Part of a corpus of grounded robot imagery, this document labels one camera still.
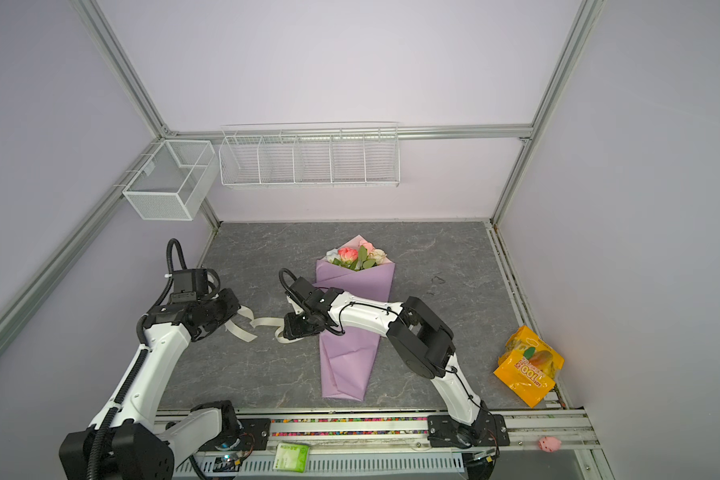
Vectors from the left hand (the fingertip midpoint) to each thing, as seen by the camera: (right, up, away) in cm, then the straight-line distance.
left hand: (239, 307), depth 81 cm
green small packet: (+18, -33, -12) cm, 39 cm away
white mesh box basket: (-29, +37, +14) cm, 49 cm away
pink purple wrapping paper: (+29, -15, +1) cm, 33 cm away
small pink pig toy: (+79, -31, -11) cm, 86 cm away
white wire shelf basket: (+22, +48, +19) cm, 57 cm away
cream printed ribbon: (+6, -7, +13) cm, 16 cm away
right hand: (+12, -9, +4) cm, 16 cm away
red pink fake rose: (+28, +14, +20) cm, 38 cm away
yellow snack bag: (+79, -15, -3) cm, 80 cm away
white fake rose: (+22, +14, +23) cm, 35 cm away
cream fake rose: (+39, +14, +24) cm, 48 cm away
